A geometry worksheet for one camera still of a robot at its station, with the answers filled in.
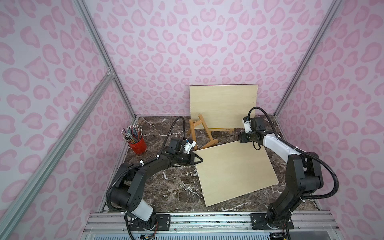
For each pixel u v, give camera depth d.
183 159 0.76
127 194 0.44
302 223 0.74
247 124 0.86
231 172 0.85
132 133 0.95
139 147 0.95
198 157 0.82
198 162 0.82
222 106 1.01
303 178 0.47
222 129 1.05
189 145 0.82
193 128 0.86
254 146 0.82
